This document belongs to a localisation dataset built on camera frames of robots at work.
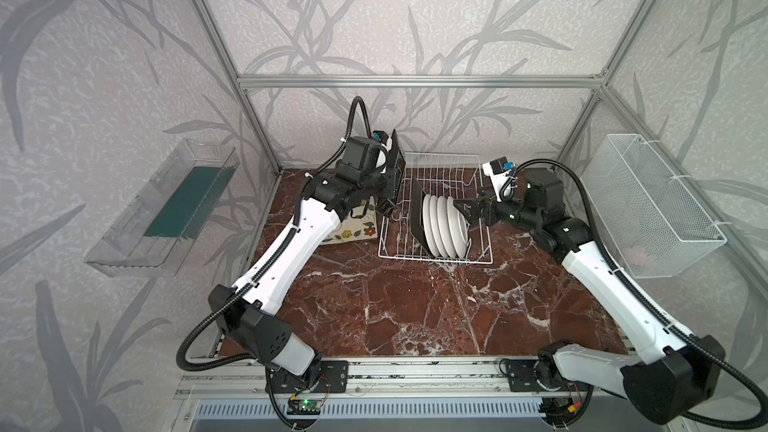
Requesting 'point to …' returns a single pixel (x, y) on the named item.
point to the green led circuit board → (305, 407)
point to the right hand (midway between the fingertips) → (469, 187)
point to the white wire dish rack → (448, 174)
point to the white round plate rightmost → (459, 228)
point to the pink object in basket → (637, 256)
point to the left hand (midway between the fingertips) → (400, 167)
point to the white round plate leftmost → (427, 226)
